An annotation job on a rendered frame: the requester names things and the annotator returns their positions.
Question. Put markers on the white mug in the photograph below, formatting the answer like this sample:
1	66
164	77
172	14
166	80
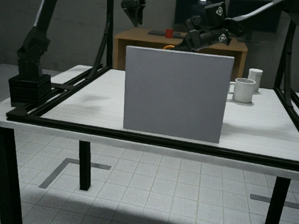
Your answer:
243	90

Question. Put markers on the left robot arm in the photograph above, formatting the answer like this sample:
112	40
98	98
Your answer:
239	26

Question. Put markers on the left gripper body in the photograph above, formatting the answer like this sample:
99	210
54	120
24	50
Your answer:
206	38

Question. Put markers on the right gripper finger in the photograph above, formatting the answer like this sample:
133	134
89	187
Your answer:
140	14
132	14

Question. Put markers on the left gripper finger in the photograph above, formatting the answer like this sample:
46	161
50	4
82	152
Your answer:
183	46

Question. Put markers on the white cylinder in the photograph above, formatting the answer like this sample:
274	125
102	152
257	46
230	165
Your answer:
255	74

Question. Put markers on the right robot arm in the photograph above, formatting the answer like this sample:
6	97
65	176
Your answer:
36	43

